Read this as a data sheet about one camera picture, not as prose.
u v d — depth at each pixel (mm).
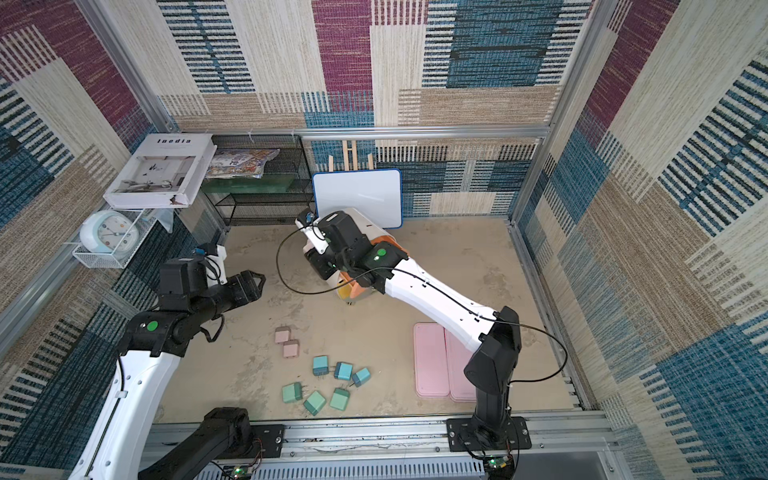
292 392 795
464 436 735
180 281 493
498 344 425
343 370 827
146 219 745
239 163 839
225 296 605
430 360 832
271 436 744
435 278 497
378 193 1053
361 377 803
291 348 877
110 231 654
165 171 746
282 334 895
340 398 792
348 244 527
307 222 606
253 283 637
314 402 777
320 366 847
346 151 974
